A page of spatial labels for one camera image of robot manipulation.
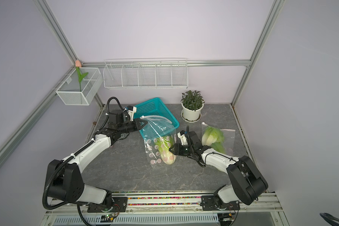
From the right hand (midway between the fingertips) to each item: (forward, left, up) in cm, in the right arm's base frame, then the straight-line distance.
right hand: (171, 149), depth 86 cm
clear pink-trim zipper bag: (+10, -41, -5) cm, 42 cm away
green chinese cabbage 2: (+3, -31, -2) cm, 31 cm away
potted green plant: (+31, -15, +8) cm, 36 cm away
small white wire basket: (+28, +63, +23) cm, 72 cm away
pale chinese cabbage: (+2, +5, +3) cm, 6 cm away
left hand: (+11, +14, +13) cm, 22 cm away
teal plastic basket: (+41, +15, -4) cm, 43 cm away
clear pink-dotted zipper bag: (+6, +7, +7) cm, 11 cm away
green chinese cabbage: (+10, -27, -1) cm, 29 cm away
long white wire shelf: (+48, +18, +22) cm, 56 cm away
